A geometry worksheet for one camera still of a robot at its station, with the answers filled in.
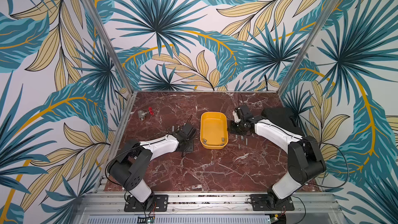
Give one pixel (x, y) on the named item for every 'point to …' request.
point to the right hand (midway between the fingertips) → (229, 128)
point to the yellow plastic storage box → (213, 126)
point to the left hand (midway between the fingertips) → (188, 148)
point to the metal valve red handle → (141, 113)
